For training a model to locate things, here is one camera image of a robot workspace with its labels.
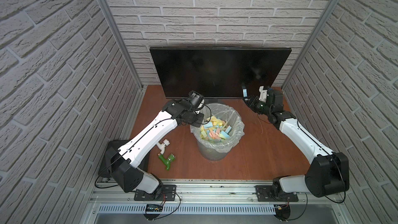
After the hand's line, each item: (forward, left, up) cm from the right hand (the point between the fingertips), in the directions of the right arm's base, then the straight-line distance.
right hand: (246, 98), depth 83 cm
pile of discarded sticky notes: (-15, +19, -6) cm, 25 cm away
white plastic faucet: (-16, +49, -21) cm, 56 cm away
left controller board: (-45, +50, -23) cm, 71 cm away
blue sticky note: (+4, 0, +1) cm, 4 cm away
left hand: (-9, +28, 0) cm, 30 cm away
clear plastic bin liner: (-9, +13, -1) cm, 15 cm away
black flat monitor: (+23, +12, 0) cm, 26 cm away
